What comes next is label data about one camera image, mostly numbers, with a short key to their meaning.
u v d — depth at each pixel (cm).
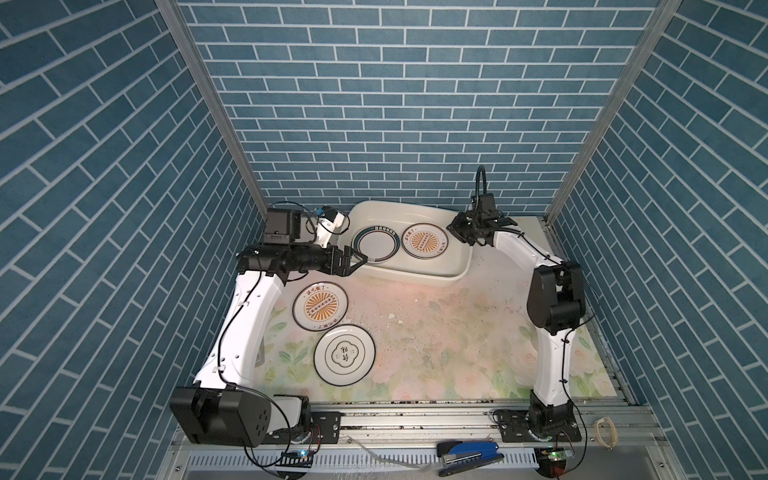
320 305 96
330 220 64
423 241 112
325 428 74
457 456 68
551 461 71
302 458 72
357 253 108
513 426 74
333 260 62
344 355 85
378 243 111
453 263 106
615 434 72
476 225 77
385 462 70
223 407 37
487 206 79
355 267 66
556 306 57
